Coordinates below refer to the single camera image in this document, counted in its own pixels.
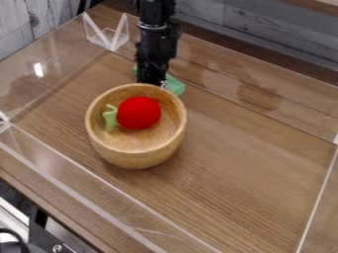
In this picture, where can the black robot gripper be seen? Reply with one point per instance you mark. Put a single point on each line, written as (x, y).
(156, 49)

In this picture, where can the green foam block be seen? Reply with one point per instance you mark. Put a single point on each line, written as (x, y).
(174, 85)

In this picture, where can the light wooden bowl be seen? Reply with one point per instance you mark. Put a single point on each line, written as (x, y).
(136, 148)

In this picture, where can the red plush strawberry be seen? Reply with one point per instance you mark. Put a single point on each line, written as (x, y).
(139, 112)

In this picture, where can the clear acrylic corner bracket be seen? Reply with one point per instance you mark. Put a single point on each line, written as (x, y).
(114, 39)

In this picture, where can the black metal table frame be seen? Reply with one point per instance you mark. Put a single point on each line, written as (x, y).
(40, 238)

